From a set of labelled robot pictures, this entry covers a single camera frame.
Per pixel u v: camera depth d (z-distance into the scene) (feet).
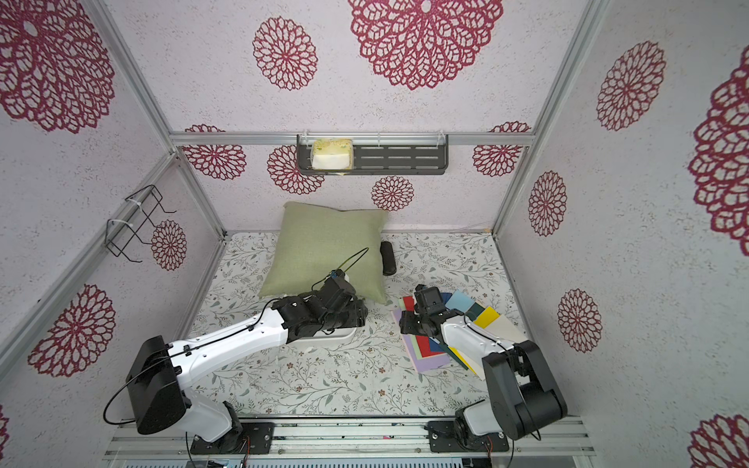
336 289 1.92
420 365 2.81
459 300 3.30
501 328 3.11
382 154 3.10
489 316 3.09
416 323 2.56
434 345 2.95
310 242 3.22
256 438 2.41
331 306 1.95
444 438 2.40
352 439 2.46
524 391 1.42
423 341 2.93
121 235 2.40
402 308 3.20
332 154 2.95
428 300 2.34
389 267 3.50
